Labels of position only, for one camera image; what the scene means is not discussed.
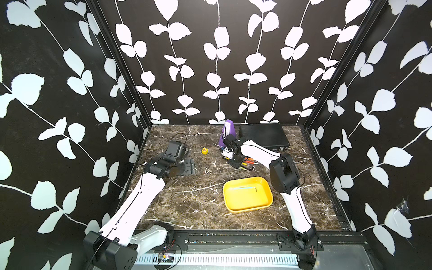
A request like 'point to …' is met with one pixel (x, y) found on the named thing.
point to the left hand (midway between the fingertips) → (187, 164)
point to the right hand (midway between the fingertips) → (234, 160)
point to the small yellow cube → (205, 151)
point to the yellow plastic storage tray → (247, 194)
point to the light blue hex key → (244, 188)
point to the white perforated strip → (228, 259)
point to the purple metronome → (228, 129)
